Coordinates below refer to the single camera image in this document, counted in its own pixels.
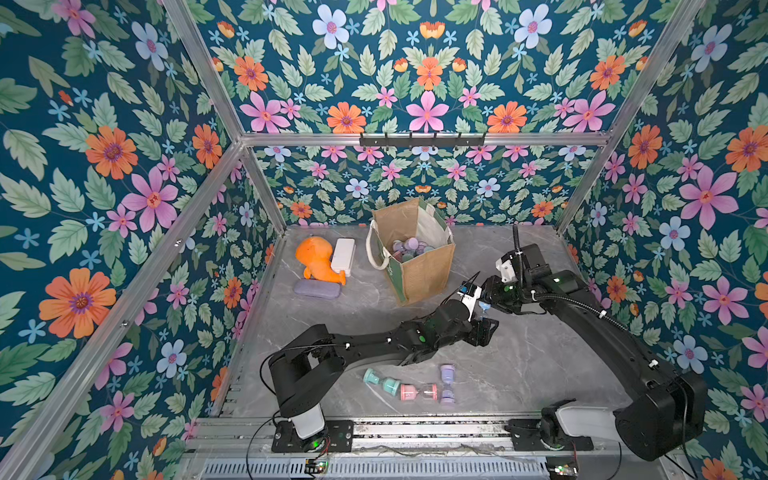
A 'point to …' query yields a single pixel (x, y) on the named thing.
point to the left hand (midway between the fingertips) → (493, 320)
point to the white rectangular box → (343, 256)
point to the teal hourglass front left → (389, 385)
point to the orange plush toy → (315, 253)
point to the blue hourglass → (484, 306)
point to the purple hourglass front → (447, 377)
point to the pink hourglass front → (408, 392)
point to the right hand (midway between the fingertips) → (485, 291)
